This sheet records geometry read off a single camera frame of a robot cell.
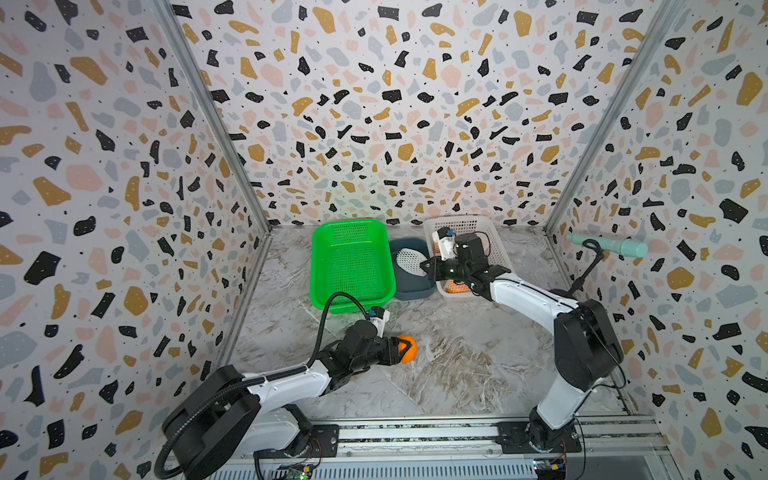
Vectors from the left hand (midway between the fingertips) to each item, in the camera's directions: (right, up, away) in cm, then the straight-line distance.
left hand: (412, 345), depth 82 cm
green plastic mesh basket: (-22, +24, +31) cm, 45 cm away
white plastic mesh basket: (+24, +38, +43) cm, 62 cm away
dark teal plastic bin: (-1, +14, +15) cm, 21 cm away
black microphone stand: (+51, +17, +8) cm, 54 cm away
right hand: (+4, +22, +6) cm, 23 cm away
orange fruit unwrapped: (0, -2, +1) cm, 2 cm away
